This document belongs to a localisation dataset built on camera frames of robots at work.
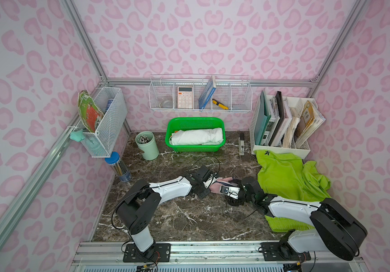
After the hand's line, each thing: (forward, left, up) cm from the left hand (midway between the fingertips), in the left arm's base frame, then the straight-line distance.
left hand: (203, 184), depth 92 cm
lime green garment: (+5, -47, -1) cm, 48 cm away
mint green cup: (+19, +31, +14) cm, 39 cm away
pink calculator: (+39, +10, +28) cm, 49 cm away
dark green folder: (+24, -30, +26) cm, 46 cm away
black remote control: (+23, -24, 0) cm, 33 cm away
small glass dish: (+36, +20, +26) cm, 49 cm away
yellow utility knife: (+38, -10, +24) cm, 46 cm away
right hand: (-2, -13, +2) cm, 14 cm away
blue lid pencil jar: (+4, +43, +11) cm, 44 cm away
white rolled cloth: (+26, +2, +10) cm, 28 cm away
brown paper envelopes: (+26, -58, +20) cm, 67 cm away
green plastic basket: (+42, +18, +5) cm, 46 cm away
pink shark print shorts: (-4, -6, +4) cm, 8 cm away
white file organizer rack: (+21, -40, +24) cm, 52 cm away
